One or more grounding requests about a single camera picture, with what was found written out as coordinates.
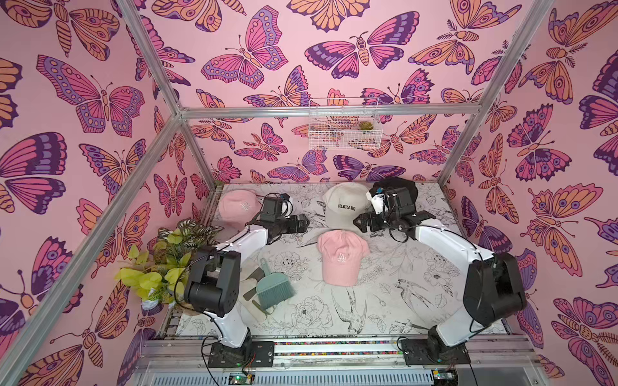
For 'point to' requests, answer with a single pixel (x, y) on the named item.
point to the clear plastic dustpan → (265, 312)
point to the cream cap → (344, 203)
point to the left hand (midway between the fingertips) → (302, 221)
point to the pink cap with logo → (239, 207)
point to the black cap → (395, 182)
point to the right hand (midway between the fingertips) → (366, 216)
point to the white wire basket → (344, 132)
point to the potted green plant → (157, 276)
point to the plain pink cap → (342, 252)
